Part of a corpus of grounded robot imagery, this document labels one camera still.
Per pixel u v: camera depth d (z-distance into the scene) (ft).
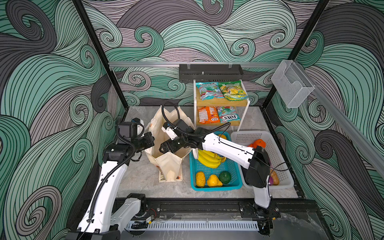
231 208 2.44
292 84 2.61
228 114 2.98
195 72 3.09
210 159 2.87
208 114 3.02
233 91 2.55
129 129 1.70
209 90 2.56
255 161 1.50
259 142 3.02
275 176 2.58
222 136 2.96
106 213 1.24
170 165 2.43
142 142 1.97
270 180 2.49
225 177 2.60
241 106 2.53
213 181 2.54
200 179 2.60
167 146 2.21
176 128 1.90
